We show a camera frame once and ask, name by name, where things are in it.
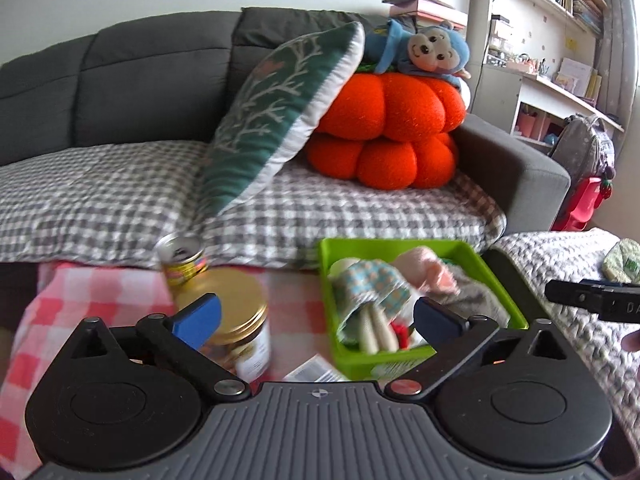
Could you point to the clear jar gold lid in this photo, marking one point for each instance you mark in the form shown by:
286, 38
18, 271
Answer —
245, 320

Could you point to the milk carton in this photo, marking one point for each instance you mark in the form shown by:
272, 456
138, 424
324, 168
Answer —
312, 370

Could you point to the stack of pink books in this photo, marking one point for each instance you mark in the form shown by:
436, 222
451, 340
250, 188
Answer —
425, 7

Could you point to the tin can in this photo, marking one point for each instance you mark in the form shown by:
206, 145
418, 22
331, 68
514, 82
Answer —
182, 262

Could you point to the green branch-print pillow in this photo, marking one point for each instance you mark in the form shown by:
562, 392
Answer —
270, 110

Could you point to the grey checked sofa pad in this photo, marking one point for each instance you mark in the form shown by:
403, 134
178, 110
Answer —
100, 200

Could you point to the grey plush toy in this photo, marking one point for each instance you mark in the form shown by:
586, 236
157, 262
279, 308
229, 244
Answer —
475, 300

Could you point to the green plastic box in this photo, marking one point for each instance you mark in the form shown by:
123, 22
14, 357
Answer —
332, 330

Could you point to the red bag with strawberry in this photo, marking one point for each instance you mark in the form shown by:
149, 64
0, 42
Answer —
582, 205

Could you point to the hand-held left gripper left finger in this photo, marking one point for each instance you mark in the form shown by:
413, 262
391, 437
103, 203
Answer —
197, 317

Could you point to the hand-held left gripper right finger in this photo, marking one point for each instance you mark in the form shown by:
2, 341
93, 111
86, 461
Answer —
437, 320

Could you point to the white plush toy red scarf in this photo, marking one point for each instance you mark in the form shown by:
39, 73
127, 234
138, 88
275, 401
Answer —
399, 330

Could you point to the white desk shelf unit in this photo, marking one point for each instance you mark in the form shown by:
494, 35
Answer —
482, 60

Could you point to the person's right hand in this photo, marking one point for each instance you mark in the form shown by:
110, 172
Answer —
632, 342

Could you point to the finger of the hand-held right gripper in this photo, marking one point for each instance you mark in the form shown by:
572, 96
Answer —
570, 292

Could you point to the grey sofa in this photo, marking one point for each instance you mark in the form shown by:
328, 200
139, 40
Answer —
150, 70

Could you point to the pink checked tablecloth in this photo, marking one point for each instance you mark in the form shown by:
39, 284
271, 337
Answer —
65, 320

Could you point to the blue plush monkey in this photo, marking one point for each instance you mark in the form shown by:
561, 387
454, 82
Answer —
430, 47

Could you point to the pale green quilted pouch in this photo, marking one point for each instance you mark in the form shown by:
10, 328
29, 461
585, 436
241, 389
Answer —
625, 260

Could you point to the grey patterned curtain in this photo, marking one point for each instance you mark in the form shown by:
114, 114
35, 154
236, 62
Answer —
617, 35

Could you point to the grey backpack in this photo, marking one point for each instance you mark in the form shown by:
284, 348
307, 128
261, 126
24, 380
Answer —
585, 145

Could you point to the grey quilted blanket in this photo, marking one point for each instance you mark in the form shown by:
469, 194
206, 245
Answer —
560, 270

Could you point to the orange pumpkin cushion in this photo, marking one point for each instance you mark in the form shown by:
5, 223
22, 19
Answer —
385, 165
390, 105

